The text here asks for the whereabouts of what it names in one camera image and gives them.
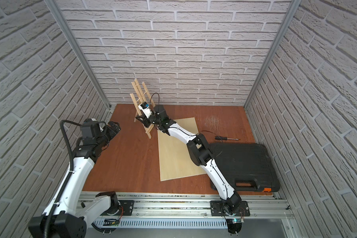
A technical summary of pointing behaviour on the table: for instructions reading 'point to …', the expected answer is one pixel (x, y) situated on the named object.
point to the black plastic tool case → (248, 166)
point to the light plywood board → (175, 159)
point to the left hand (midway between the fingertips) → (115, 124)
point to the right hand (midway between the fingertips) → (139, 115)
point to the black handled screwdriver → (225, 138)
